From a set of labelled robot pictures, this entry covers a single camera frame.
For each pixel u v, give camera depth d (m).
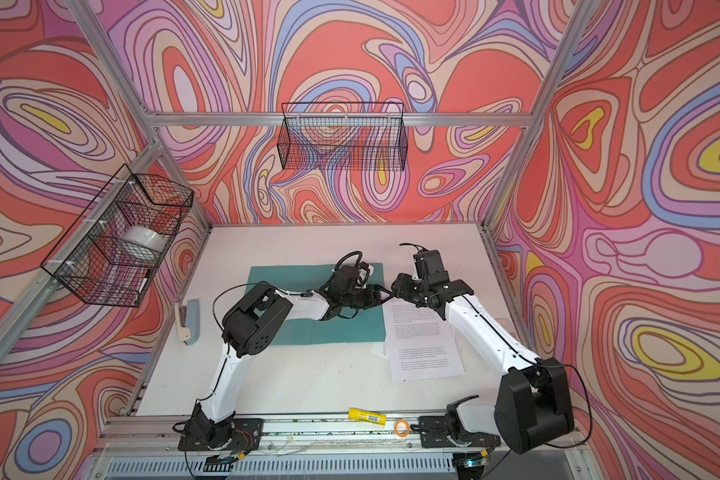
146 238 0.73
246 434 0.72
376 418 0.75
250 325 0.57
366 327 0.91
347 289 0.82
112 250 0.75
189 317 0.91
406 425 0.75
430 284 0.63
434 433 0.73
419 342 0.88
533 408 0.41
